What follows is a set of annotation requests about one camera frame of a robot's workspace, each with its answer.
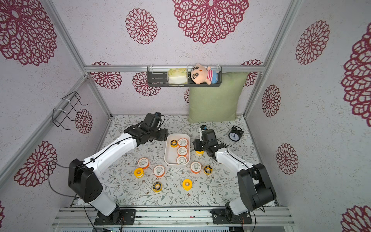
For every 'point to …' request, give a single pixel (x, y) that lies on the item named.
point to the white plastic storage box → (170, 153)
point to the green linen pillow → (210, 104)
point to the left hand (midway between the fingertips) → (163, 133)
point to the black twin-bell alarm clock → (235, 133)
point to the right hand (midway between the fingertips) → (195, 140)
